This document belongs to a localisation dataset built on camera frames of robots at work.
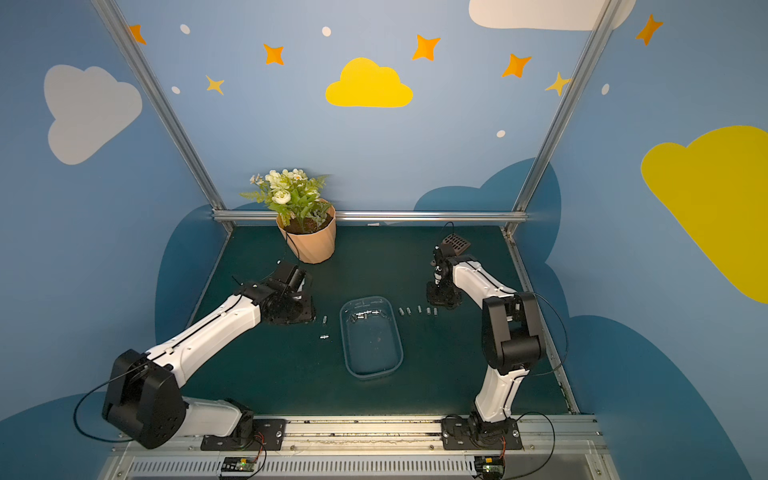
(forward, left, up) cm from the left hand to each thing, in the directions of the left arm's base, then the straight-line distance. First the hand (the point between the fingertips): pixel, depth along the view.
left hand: (310, 308), depth 85 cm
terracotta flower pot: (+23, +3, +5) cm, 24 cm away
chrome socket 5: (+2, -2, -11) cm, 11 cm away
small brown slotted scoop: (+34, -50, -9) cm, 61 cm away
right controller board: (-36, -49, -13) cm, 62 cm away
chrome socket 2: (+7, -33, -11) cm, 36 cm away
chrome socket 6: (-4, -3, -10) cm, 11 cm away
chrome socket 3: (+6, -36, -11) cm, 38 cm away
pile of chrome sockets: (+4, -15, -10) cm, 18 cm away
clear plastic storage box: (-4, -18, -10) cm, 21 cm away
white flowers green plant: (+28, +7, +19) cm, 35 cm away
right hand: (+8, -40, -6) cm, 41 cm away
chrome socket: (+6, -27, -11) cm, 30 cm away
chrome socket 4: (+6, -38, -10) cm, 40 cm away
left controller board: (-37, +13, -12) cm, 41 cm away
